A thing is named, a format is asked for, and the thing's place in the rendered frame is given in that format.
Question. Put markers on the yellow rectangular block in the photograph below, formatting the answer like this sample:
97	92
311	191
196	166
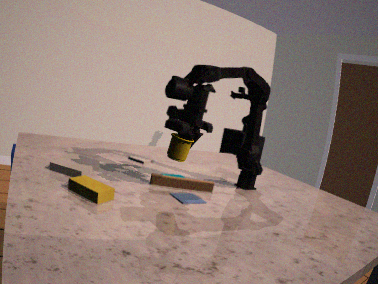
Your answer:
91	189

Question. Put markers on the brown wooden bar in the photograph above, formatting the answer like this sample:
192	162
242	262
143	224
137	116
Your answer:
190	184

